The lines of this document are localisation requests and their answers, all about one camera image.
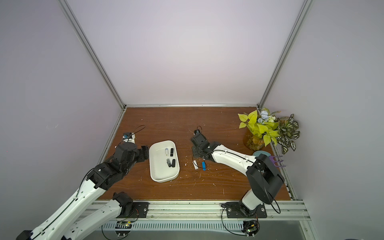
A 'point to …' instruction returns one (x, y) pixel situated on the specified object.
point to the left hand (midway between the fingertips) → (144, 146)
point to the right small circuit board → (250, 227)
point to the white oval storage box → (164, 162)
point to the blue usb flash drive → (204, 166)
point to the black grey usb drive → (169, 164)
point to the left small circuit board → (123, 224)
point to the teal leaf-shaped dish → (257, 153)
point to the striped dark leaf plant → (287, 128)
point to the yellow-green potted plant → (263, 125)
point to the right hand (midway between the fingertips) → (197, 146)
